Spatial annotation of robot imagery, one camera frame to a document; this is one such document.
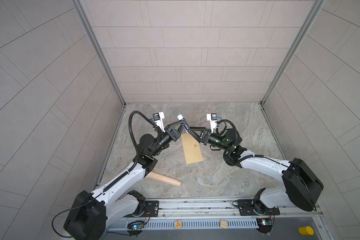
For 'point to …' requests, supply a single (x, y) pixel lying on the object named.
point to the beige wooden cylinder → (161, 177)
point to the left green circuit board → (135, 226)
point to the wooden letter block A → (178, 224)
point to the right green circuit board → (265, 225)
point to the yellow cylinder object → (306, 230)
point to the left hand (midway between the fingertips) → (188, 123)
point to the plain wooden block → (223, 224)
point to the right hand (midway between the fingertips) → (190, 133)
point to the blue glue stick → (181, 118)
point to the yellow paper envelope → (191, 149)
